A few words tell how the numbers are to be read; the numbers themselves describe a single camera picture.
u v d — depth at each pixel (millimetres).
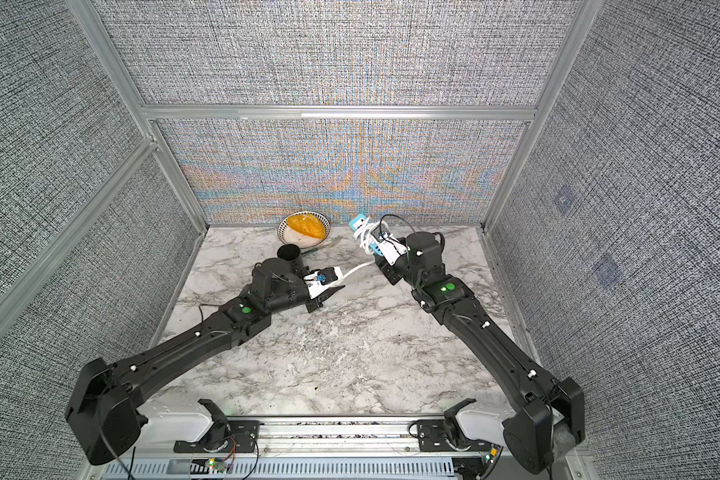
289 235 1170
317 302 657
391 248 639
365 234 719
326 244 1133
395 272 673
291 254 1044
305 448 731
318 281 614
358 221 774
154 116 895
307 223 1117
